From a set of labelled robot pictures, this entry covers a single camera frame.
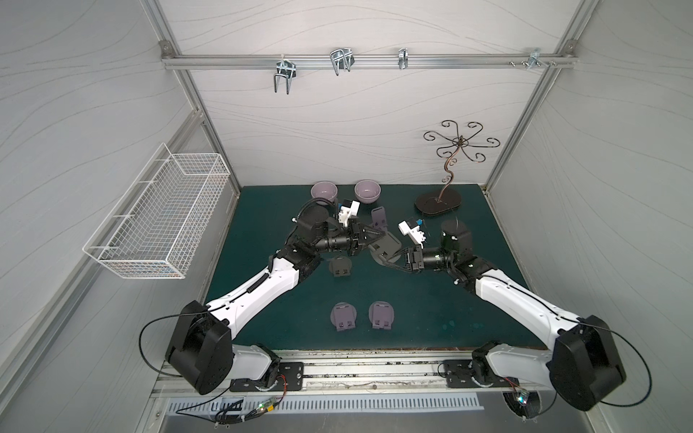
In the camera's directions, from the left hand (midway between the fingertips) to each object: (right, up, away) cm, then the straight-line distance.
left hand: (385, 233), depth 66 cm
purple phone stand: (+2, +3, +35) cm, 35 cm away
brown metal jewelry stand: (+29, +10, +49) cm, 58 cm away
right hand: (0, -10, +5) cm, 11 cm away
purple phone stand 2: (-11, -28, +18) cm, 35 cm away
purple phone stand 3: (+1, -28, +19) cm, 34 cm away
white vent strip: (-39, -48, +5) cm, 62 cm away
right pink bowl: (-2, +14, +49) cm, 51 cm away
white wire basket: (-59, 0, +2) cm, 59 cm away
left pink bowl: (-21, +15, +48) cm, 54 cm away
